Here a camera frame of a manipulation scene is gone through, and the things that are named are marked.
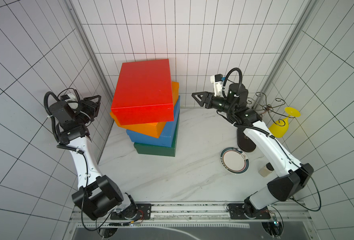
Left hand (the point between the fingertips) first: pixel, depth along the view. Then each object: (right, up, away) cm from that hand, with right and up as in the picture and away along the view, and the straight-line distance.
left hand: (102, 99), depth 69 cm
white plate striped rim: (+72, -35, +21) cm, 83 cm away
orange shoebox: (+25, -14, -4) cm, 29 cm away
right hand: (+45, +3, -2) cm, 45 cm away
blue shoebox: (+30, -19, +5) cm, 36 cm away
